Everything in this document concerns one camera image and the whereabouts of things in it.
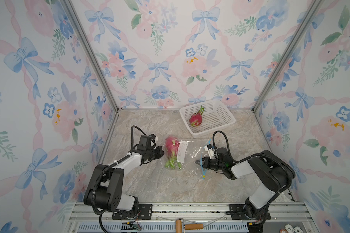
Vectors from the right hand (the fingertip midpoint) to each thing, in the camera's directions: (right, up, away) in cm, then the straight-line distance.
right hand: (196, 162), depth 89 cm
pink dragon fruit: (-15, +9, -2) cm, 18 cm away
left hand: (-20, +6, +1) cm, 21 cm away
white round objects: (+42, -27, -19) cm, 54 cm away
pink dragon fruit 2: (+2, +27, +14) cm, 31 cm away
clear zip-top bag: (-9, +4, -2) cm, 10 cm away
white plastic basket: (+19, +30, +26) cm, 44 cm away
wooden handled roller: (-7, -26, -20) cm, 33 cm away
